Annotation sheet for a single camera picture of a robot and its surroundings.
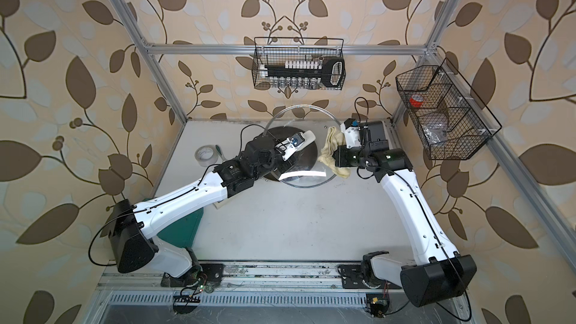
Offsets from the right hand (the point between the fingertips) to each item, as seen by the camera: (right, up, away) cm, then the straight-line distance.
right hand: (334, 154), depth 75 cm
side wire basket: (+38, +11, -2) cm, 40 cm away
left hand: (-14, +5, -3) cm, 15 cm away
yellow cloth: (0, +5, -2) cm, 5 cm away
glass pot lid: (-5, +17, +49) cm, 52 cm away
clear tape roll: (-56, -2, +32) cm, 65 cm away
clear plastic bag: (+33, +7, -3) cm, 34 cm away
